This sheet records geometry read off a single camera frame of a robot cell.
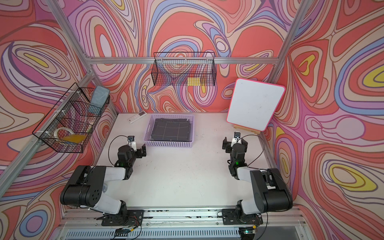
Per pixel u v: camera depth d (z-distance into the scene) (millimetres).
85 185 498
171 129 1046
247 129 1024
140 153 847
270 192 446
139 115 1172
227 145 822
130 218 722
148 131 1015
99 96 818
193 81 909
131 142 800
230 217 733
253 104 974
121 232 705
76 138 679
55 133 663
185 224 734
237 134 767
